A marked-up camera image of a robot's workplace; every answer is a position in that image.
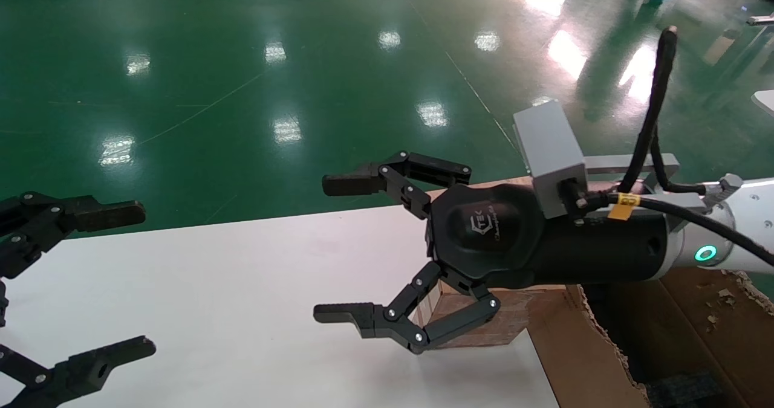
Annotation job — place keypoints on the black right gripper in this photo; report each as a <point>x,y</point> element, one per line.
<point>496,239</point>

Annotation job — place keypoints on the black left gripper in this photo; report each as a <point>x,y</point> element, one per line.
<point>2,304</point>

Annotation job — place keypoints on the big open cardboard box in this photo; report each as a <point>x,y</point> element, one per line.
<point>580,359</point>

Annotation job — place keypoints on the wooden board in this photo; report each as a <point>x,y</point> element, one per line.
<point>514,182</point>

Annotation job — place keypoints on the black foam pad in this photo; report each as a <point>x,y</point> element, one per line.
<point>683,393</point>

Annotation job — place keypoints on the small cardboard scrap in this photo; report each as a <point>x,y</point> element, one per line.
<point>712,320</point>

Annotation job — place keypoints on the large cardboard scrap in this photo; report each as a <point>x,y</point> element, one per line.
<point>725,295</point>

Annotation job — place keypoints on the white rectangular table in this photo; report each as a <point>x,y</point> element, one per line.
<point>767,101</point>

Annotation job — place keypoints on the grey table foot bar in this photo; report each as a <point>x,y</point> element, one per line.
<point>762,19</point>

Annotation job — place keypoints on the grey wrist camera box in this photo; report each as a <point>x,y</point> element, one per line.
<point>550,148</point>

